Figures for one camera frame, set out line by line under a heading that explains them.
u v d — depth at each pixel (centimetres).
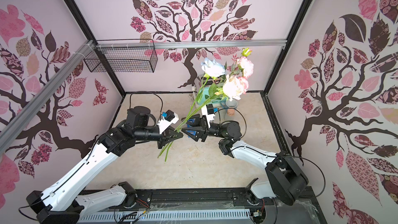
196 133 57
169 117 53
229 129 55
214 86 53
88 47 83
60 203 38
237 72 51
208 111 55
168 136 55
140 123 51
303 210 72
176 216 70
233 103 102
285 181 42
